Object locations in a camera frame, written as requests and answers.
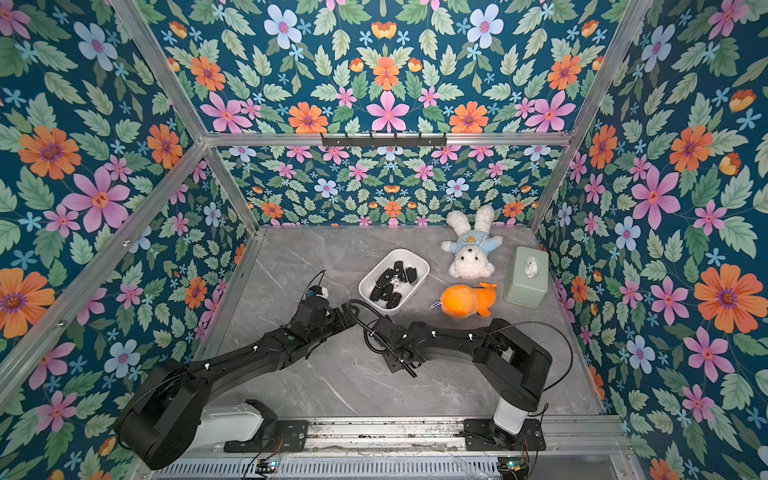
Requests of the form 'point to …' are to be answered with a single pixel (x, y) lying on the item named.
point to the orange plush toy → (462, 301)
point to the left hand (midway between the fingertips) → (354, 313)
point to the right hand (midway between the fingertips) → (399, 358)
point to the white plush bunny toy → (472, 246)
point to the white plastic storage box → (394, 282)
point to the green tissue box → (526, 279)
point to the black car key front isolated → (376, 293)
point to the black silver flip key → (411, 274)
